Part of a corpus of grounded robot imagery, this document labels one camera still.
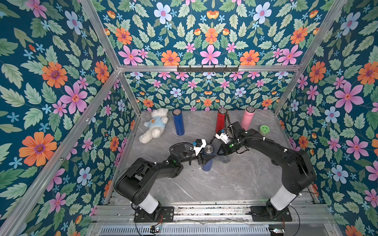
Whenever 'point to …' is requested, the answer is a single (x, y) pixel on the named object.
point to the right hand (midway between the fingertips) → (221, 150)
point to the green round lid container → (264, 130)
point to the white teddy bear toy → (155, 125)
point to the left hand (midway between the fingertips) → (214, 150)
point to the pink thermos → (247, 118)
